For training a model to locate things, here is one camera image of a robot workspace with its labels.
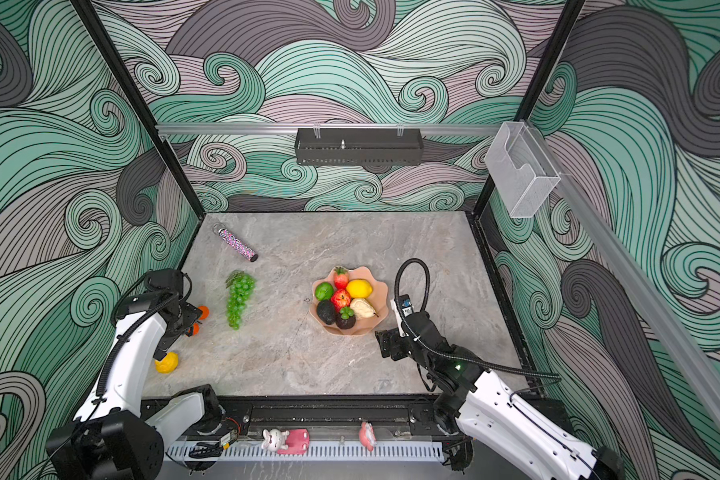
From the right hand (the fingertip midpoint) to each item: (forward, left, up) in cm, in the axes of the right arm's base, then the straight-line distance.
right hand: (389, 330), depth 78 cm
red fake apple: (+11, +14, -4) cm, 18 cm away
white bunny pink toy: (-24, +23, -9) cm, 34 cm away
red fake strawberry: (+18, +14, -3) cm, 24 cm away
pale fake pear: (+8, +7, -4) cm, 12 cm away
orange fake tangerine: (-3, +48, +7) cm, 49 cm away
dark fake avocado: (+6, +18, -3) cm, 19 cm away
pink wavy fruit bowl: (+13, +2, -8) cm, 16 cm away
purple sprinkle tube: (+35, +53, -7) cm, 64 cm away
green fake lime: (+13, +19, -3) cm, 23 cm away
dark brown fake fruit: (+5, +12, -4) cm, 13 cm away
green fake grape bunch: (+16, +46, -5) cm, 49 cm away
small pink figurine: (-23, +6, -5) cm, 24 cm away
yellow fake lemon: (+16, +8, -6) cm, 19 cm away
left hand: (-1, +56, +2) cm, 56 cm away
